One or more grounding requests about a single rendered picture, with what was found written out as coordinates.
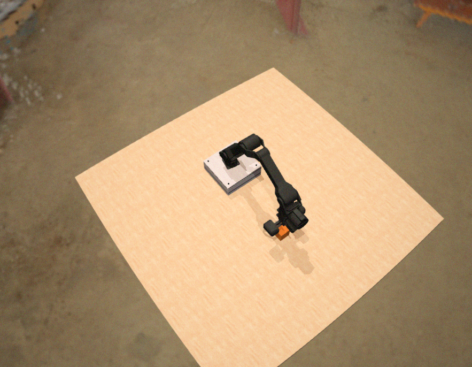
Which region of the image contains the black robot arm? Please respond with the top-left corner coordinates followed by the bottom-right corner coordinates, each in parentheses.
top-left (219, 134), bottom-right (309, 233)

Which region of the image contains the orange block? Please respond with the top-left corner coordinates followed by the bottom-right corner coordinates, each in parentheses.
top-left (275, 225), bottom-right (290, 241)

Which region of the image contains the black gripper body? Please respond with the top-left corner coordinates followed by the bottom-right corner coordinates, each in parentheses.
top-left (264, 206), bottom-right (306, 236)

